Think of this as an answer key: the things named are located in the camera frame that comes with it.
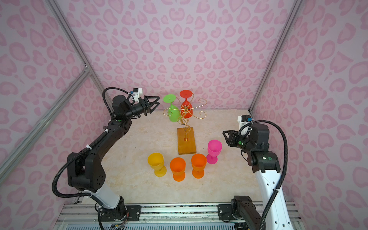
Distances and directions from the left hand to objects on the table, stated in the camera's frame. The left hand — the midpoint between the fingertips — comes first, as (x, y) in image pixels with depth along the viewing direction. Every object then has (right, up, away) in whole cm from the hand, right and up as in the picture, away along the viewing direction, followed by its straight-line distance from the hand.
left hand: (160, 98), depth 74 cm
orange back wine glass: (+9, -35, +3) cm, 36 cm away
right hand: (+32, -17, -6) cm, 37 cm away
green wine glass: (+6, -6, +14) cm, 16 cm away
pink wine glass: (+30, -27, +12) cm, 42 cm away
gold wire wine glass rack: (+13, -21, +23) cm, 34 cm away
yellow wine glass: (-4, -35, +10) cm, 37 cm away
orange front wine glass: (+20, -33, +3) cm, 39 cm away
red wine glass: (+14, -5, +4) cm, 15 cm away
